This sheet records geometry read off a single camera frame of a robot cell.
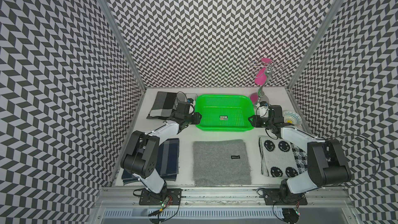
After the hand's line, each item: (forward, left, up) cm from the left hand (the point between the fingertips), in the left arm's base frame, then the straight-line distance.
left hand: (199, 116), depth 93 cm
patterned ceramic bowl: (+3, -60, -5) cm, 60 cm away
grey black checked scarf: (+15, +25, -6) cm, 30 cm away
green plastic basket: (+9, -17, -8) cm, 21 cm away
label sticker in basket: (+4, -16, -7) cm, 18 cm away
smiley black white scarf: (-24, -45, -5) cm, 51 cm away
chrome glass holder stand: (+19, -42, +22) cm, 50 cm away
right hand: (-2, -31, -1) cm, 32 cm away
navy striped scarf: (-27, +15, -6) cm, 32 cm away
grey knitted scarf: (-26, -12, -5) cm, 29 cm away
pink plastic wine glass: (+27, -42, +9) cm, 50 cm away
